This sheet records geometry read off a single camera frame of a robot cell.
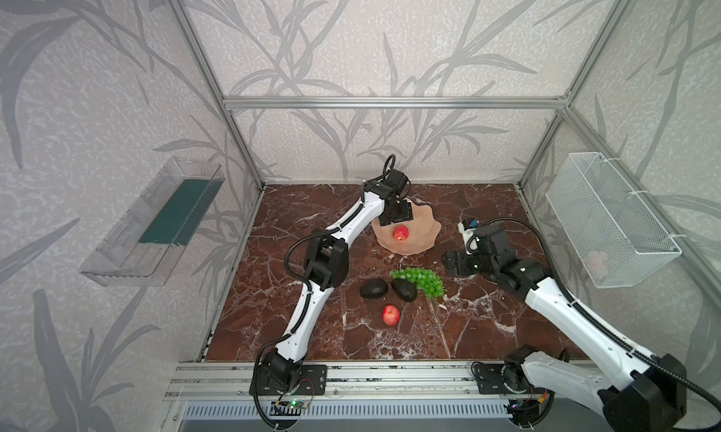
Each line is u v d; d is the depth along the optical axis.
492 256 0.59
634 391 0.37
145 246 0.63
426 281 0.88
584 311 0.46
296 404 0.71
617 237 0.63
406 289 0.85
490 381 0.74
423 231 1.02
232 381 0.75
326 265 0.62
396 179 0.81
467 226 0.71
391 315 0.81
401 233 0.99
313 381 0.73
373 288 0.87
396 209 0.86
